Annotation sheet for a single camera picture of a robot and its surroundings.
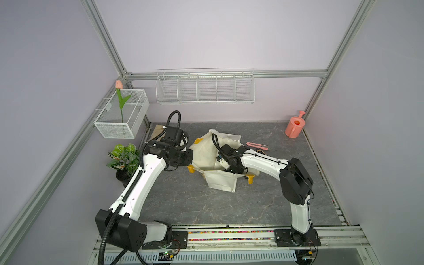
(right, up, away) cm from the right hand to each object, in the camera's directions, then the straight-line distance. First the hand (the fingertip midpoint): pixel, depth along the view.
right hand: (230, 176), depth 90 cm
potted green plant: (-49, +11, -16) cm, 53 cm away
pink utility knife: (+22, +15, +18) cm, 32 cm away
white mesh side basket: (-57, +29, -15) cm, 66 cm away
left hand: (-20, +10, -15) cm, 27 cm away
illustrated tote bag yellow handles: (-7, +4, -17) cm, 19 cm away
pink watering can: (+43, +29, +15) cm, 54 cm away
